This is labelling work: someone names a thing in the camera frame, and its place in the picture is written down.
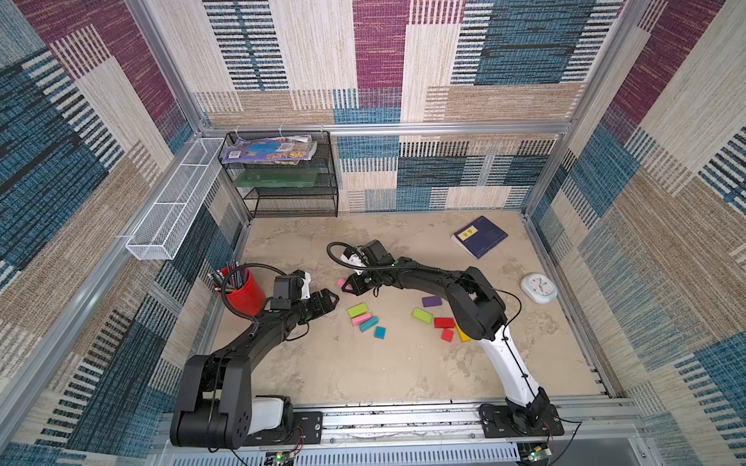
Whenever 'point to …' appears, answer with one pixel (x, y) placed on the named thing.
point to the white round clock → (538, 288)
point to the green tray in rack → (292, 176)
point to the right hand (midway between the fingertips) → (351, 288)
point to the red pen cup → (243, 292)
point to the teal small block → (380, 332)
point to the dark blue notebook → (478, 236)
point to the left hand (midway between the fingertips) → (329, 301)
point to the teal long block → (368, 324)
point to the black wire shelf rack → (317, 200)
